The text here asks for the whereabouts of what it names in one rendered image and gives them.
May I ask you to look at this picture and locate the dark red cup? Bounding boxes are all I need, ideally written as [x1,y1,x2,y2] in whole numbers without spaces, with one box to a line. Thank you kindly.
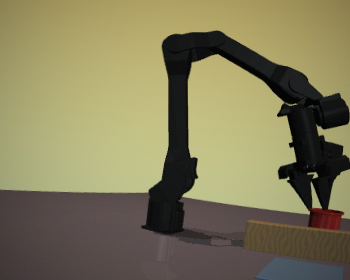
[308,208,344,230]

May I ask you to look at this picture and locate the brown wooden plank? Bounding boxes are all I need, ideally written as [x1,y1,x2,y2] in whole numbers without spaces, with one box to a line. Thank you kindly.
[242,220,350,264]

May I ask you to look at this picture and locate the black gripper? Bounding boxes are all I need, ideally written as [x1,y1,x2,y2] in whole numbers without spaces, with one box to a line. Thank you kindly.
[278,131,350,211]

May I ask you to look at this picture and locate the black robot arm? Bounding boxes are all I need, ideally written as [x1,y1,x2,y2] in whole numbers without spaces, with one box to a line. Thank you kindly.
[141,31,350,235]

